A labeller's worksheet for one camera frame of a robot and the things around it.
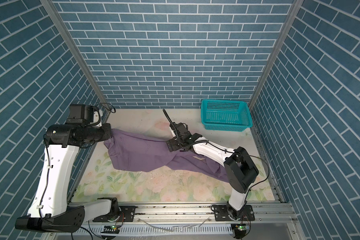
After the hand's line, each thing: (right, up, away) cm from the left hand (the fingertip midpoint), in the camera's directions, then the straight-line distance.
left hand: (111, 131), depth 68 cm
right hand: (+26, -7, +20) cm, 34 cm away
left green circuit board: (-2, -48, +4) cm, 49 cm away
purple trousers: (+6, -12, +12) cm, 18 cm away
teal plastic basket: (+69, +10, +51) cm, 86 cm away
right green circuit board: (+61, -48, +3) cm, 78 cm away
